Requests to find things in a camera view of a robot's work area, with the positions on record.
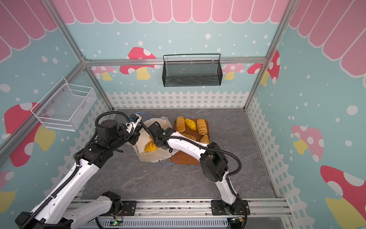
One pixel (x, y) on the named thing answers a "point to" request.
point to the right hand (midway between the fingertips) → (167, 137)
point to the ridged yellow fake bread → (180, 124)
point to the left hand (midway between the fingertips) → (140, 128)
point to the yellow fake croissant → (190, 123)
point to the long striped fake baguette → (205, 139)
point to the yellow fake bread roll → (201, 126)
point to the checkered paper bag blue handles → (154, 156)
